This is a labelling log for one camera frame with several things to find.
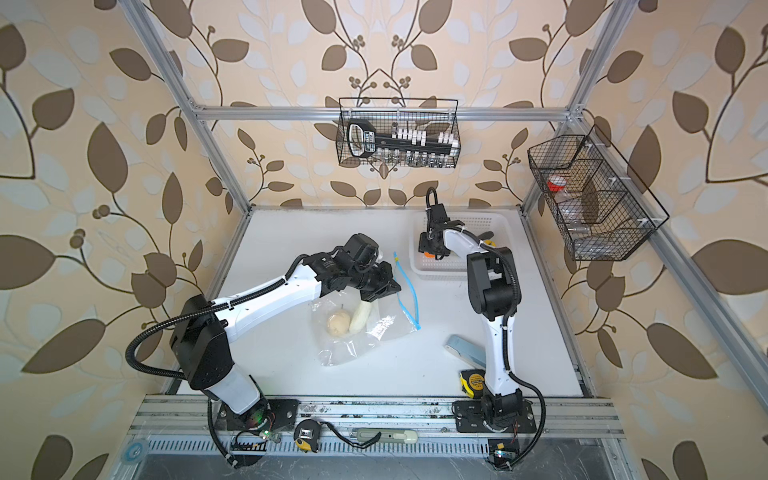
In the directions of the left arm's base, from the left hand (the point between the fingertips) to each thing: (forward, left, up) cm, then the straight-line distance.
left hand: (408, 286), depth 76 cm
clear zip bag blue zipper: (-5, +4, -7) cm, 9 cm away
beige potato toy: (-5, +20, -14) cm, 25 cm away
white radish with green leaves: (-2, +13, -15) cm, 20 cm away
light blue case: (-11, -18, -16) cm, 26 cm away
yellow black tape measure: (-19, -17, -16) cm, 30 cm away
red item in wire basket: (+25, -40, +14) cm, 49 cm away
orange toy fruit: (+20, -7, -14) cm, 26 cm away
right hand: (+25, -9, -17) cm, 32 cm away
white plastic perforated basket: (+32, -31, -12) cm, 46 cm away
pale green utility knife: (-31, +4, -18) cm, 36 cm away
